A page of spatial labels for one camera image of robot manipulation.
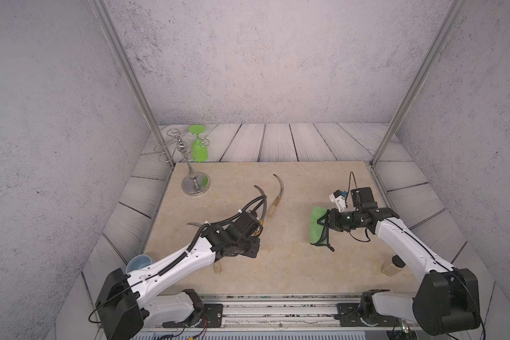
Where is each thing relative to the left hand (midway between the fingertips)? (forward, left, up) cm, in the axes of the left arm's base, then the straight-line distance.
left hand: (259, 248), depth 77 cm
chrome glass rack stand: (+41, +32, -11) cm, 53 cm away
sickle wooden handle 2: (-2, +17, -10) cm, 20 cm away
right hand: (+9, -24, +3) cm, 26 cm away
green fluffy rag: (+7, -22, +1) cm, 23 cm away
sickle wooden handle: (+10, -1, +3) cm, 10 cm away
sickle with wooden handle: (+28, -9, -11) cm, 31 cm away
